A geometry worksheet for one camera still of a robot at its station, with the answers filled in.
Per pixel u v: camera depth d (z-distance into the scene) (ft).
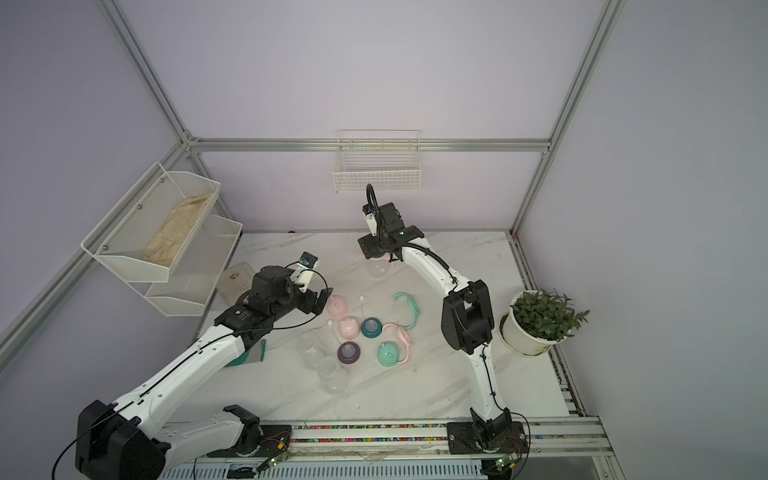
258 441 2.36
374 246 2.81
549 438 2.49
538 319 2.55
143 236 2.57
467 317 1.82
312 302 2.35
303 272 2.21
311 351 2.51
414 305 3.14
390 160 3.41
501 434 2.13
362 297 3.30
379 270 3.53
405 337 2.87
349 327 2.97
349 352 2.83
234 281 3.44
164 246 2.49
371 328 3.02
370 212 2.73
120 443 1.24
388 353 2.74
